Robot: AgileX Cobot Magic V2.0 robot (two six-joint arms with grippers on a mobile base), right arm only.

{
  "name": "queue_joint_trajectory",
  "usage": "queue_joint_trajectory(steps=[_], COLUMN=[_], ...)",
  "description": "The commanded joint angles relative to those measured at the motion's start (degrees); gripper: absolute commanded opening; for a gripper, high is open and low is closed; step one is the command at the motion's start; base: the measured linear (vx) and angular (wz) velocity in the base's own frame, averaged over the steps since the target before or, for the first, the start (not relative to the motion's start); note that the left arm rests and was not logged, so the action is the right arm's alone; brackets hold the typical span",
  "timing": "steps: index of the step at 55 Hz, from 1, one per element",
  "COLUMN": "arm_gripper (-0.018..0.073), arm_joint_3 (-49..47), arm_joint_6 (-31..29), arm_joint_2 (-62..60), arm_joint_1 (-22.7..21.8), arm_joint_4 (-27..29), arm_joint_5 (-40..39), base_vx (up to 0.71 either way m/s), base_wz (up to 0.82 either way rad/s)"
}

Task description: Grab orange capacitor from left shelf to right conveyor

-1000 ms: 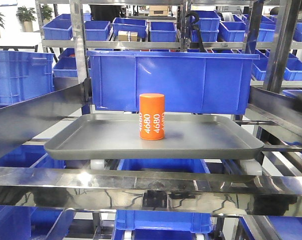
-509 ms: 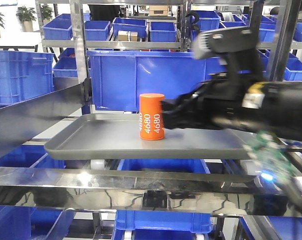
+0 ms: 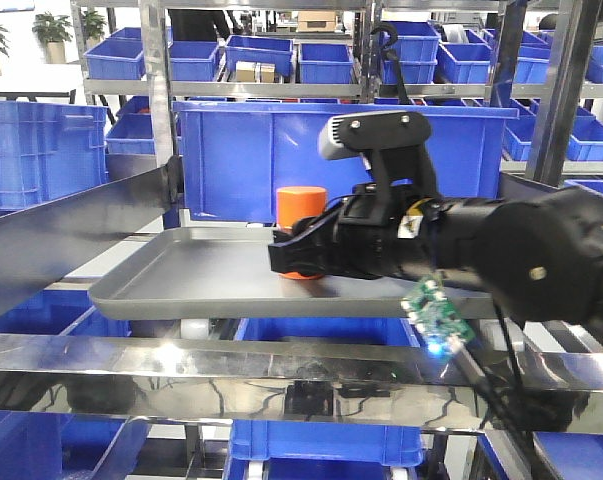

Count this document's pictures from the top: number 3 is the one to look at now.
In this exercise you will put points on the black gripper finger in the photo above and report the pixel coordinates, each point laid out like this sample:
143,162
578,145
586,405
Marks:
306,252

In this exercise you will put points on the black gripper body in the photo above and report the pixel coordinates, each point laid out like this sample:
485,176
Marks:
376,240

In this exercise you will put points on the orange capacitor cylinder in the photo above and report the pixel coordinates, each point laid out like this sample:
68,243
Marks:
301,205

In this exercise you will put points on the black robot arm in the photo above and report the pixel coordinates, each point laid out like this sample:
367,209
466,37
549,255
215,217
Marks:
541,240

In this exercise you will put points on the green circuit board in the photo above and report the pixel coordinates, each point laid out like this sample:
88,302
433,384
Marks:
433,315

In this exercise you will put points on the large blue plastic bin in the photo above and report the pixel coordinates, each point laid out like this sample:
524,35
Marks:
241,160

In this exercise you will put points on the grey metal tray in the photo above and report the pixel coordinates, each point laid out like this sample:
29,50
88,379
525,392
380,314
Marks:
181,280

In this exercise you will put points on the row of blue bins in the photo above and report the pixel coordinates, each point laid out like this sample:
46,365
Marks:
325,62

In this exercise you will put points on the small cardboard box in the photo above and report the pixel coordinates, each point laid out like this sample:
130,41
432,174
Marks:
253,72

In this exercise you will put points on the steel rack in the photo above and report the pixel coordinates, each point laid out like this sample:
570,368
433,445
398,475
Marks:
131,370

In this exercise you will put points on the large cardboard box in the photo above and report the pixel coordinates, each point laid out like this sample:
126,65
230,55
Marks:
317,21

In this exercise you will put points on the person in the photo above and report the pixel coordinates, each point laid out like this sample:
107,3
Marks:
196,25

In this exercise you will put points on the ribbed blue plastic crate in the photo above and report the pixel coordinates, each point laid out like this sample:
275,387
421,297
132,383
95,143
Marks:
36,155

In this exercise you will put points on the white table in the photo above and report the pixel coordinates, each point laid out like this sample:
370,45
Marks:
31,80

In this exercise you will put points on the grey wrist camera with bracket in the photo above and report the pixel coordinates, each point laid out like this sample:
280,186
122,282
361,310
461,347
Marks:
381,127

